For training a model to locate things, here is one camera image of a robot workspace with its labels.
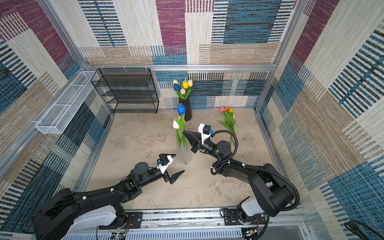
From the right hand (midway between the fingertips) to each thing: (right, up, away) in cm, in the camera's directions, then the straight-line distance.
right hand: (183, 133), depth 72 cm
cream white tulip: (-7, +31, +22) cm, 38 cm away
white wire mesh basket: (-60, +10, +3) cm, 61 cm away
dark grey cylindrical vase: (+1, +12, +37) cm, 39 cm away
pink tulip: (+26, +15, +41) cm, 51 cm away
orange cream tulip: (+3, +29, +20) cm, 35 cm away
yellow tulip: (0, +28, +20) cm, 34 cm away
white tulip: (-2, +3, 0) cm, 4 cm away
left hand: (-2, -14, +3) cm, 14 cm away
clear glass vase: (0, -14, +16) cm, 21 cm away
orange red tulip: (+30, +15, +41) cm, 52 cm away
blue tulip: (-5, +27, +20) cm, 34 cm away
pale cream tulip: (-2, +24, +17) cm, 30 cm away
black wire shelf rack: (-44, +29, +39) cm, 66 cm away
